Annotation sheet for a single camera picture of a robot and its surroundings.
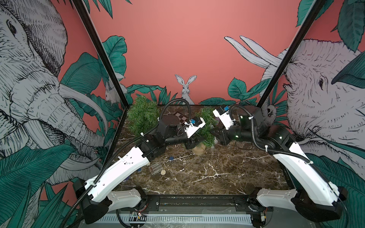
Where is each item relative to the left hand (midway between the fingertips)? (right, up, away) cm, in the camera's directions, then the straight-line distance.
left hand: (203, 131), depth 62 cm
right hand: (+2, +1, -2) cm, 3 cm away
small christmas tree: (-32, +7, +16) cm, 37 cm away
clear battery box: (-27, -25, +23) cm, 43 cm away
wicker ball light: (-22, -26, +21) cm, 40 cm away
